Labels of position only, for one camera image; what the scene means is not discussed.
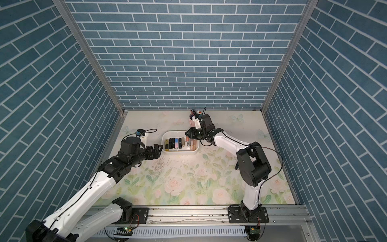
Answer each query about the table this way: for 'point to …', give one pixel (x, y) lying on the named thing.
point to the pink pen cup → (192, 123)
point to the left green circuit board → (124, 231)
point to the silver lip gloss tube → (188, 144)
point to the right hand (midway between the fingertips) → (187, 133)
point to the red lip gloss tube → (187, 138)
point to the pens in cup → (195, 114)
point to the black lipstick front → (180, 143)
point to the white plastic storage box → (167, 134)
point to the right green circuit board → (253, 231)
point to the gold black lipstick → (167, 145)
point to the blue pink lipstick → (176, 143)
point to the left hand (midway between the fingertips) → (160, 147)
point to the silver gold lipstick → (183, 141)
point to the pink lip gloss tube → (191, 145)
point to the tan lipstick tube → (194, 144)
